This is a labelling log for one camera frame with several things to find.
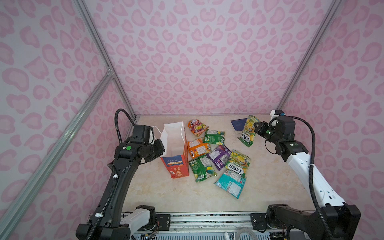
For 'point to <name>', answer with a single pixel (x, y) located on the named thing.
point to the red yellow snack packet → (196, 127)
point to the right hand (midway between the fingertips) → (255, 122)
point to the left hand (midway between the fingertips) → (164, 147)
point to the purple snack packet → (219, 156)
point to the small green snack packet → (214, 137)
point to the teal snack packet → (232, 182)
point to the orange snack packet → (198, 148)
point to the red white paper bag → (175, 157)
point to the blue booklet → (239, 124)
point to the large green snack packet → (202, 168)
